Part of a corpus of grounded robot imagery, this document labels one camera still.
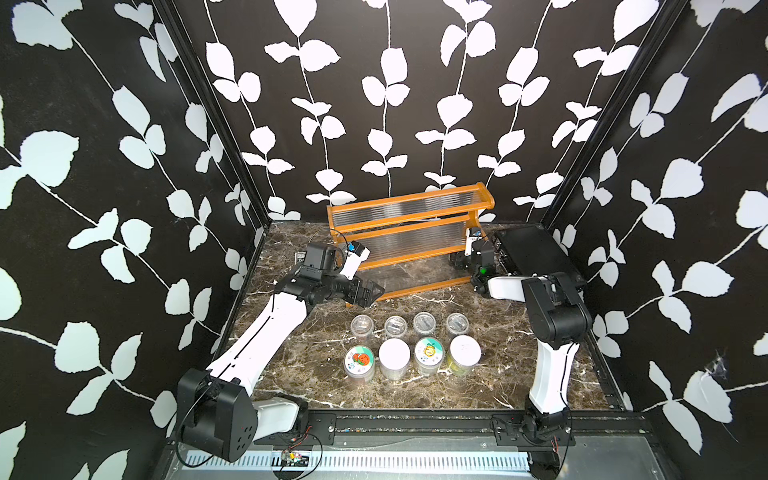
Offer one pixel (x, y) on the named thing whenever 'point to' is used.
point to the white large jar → (394, 355)
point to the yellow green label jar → (428, 355)
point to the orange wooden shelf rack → (412, 227)
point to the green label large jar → (465, 353)
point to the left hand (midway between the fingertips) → (371, 280)
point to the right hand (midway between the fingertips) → (457, 242)
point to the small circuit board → (294, 459)
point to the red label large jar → (359, 364)
